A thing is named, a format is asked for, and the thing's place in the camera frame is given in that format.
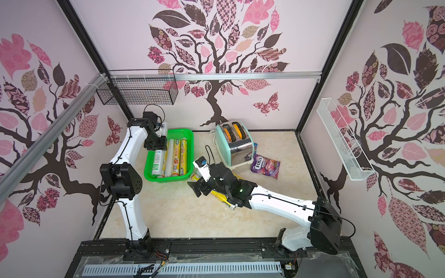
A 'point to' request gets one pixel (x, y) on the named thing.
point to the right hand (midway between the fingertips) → (197, 177)
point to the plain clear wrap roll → (169, 158)
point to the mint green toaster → (234, 142)
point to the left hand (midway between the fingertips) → (159, 150)
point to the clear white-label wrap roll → (158, 163)
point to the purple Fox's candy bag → (267, 166)
